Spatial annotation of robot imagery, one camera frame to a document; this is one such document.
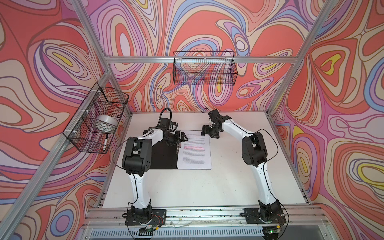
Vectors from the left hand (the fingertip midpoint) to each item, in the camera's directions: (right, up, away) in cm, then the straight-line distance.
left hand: (183, 139), depth 99 cm
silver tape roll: (-36, +10, -29) cm, 47 cm away
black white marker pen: (-37, +1, -27) cm, 45 cm away
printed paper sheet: (+7, -9, -3) cm, 12 cm away
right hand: (+16, +1, +4) cm, 17 cm away
